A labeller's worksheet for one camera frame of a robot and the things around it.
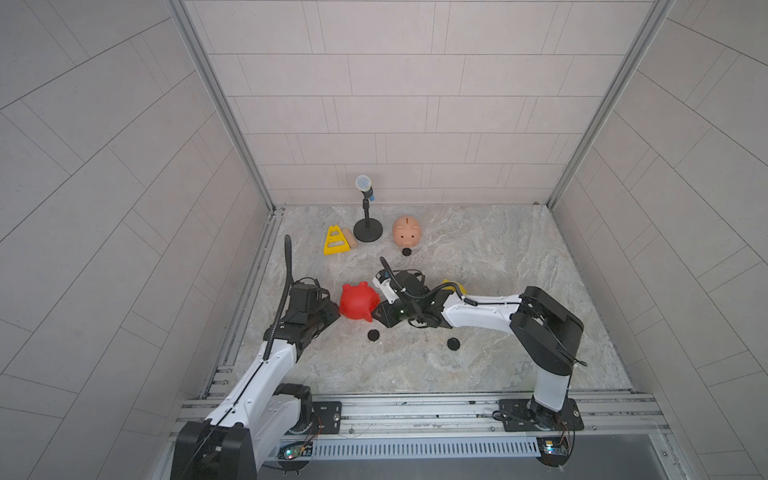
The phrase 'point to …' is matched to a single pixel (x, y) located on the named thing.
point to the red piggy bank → (358, 301)
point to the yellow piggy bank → (461, 288)
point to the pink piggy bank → (406, 231)
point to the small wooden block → (350, 238)
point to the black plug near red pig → (373, 334)
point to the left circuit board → (295, 449)
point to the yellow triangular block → (335, 241)
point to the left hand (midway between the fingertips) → (340, 303)
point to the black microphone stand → (368, 229)
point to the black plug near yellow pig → (453, 343)
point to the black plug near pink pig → (407, 251)
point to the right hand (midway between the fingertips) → (374, 315)
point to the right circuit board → (553, 450)
